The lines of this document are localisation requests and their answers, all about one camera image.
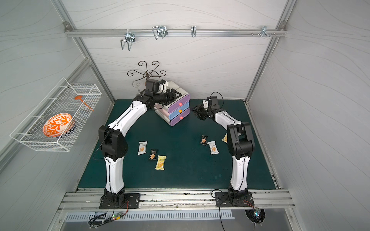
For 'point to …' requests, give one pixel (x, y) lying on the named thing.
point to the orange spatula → (79, 97)
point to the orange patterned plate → (58, 125)
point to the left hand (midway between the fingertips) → (180, 96)
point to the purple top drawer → (182, 101)
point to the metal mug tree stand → (148, 75)
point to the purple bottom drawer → (179, 117)
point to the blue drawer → (178, 110)
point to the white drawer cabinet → (161, 110)
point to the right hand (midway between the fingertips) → (191, 109)
